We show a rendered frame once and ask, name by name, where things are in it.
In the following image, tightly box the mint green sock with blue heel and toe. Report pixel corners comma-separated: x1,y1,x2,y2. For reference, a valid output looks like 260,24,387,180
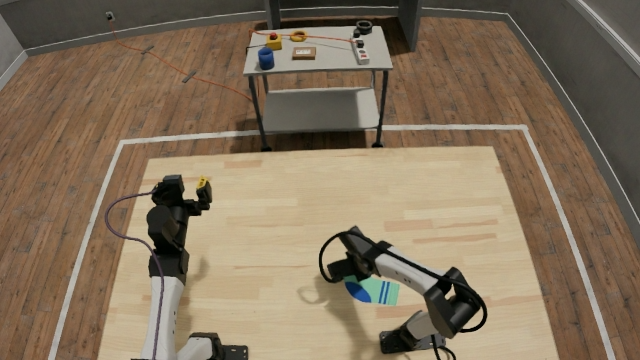
344,276,400,306

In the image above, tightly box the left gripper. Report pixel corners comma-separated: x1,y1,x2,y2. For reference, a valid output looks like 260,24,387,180
151,175,212,229

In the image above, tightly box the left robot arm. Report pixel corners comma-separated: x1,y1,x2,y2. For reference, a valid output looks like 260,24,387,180
130,174,248,360

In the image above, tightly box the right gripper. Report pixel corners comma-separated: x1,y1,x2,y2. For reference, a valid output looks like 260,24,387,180
345,251,373,283

